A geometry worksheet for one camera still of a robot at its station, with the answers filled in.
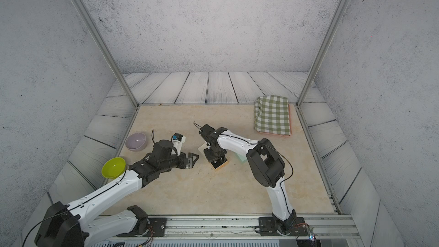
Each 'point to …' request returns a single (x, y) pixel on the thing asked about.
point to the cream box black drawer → (219, 163)
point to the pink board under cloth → (281, 135)
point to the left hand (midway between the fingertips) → (194, 156)
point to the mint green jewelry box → (242, 158)
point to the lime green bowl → (114, 168)
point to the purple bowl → (136, 141)
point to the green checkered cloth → (272, 115)
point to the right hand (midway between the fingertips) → (213, 158)
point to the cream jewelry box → (201, 148)
